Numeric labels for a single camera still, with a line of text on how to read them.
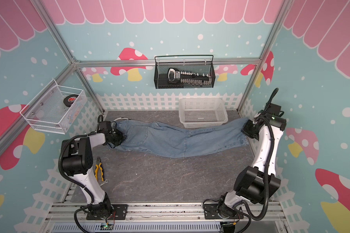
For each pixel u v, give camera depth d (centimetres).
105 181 85
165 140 100
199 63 90
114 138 89
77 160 54
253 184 45
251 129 66
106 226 71
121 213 74
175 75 89
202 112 129
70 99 79
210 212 74
